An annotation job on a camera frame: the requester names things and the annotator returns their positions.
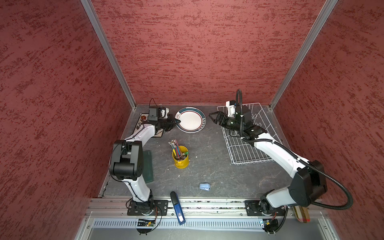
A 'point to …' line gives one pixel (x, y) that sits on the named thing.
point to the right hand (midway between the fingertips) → (211, 119)
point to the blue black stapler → (179, 209)
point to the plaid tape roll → (302, 213)
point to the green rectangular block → (147, 166)
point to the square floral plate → (159, 133)
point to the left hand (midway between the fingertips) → (181, 123)
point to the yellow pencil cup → (183, 162)
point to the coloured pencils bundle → (174, 145)
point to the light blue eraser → (205, 186)
